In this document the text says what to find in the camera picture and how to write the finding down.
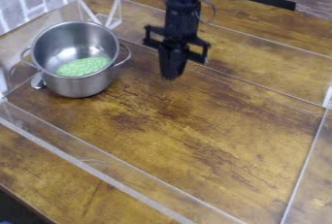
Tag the green bumpy object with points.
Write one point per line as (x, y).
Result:
(82, 67)

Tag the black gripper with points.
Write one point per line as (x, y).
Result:
(175, 39)

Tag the clear acrylic barrier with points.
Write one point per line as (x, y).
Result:
(200, 145)

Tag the silver steel pot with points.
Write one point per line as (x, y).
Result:
(75, 54)

